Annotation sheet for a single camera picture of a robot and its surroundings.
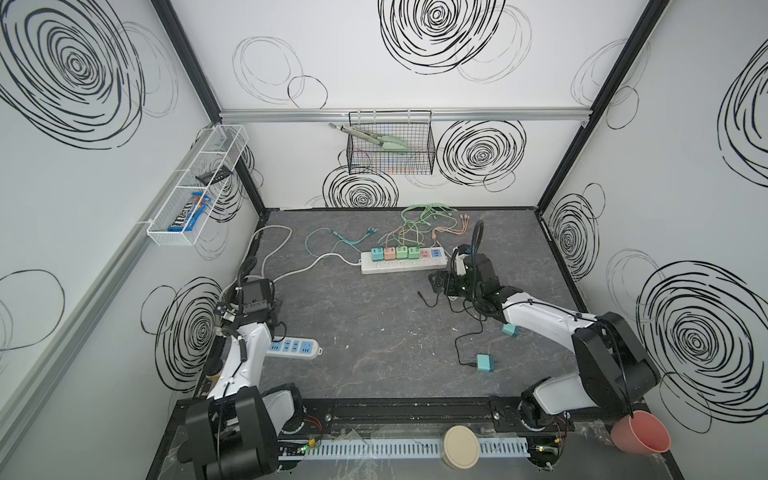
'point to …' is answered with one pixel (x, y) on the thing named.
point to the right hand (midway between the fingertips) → (443, 276)
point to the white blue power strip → (294, 348)
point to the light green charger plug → (401, 252)
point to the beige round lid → (460, 447)
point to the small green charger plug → (413, 252)
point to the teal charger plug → (377, 254)
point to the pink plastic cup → (642, 433)
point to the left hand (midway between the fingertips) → (260, 315)
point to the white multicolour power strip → (434, 258)
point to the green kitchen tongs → (386, 141)
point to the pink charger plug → (390, 253)
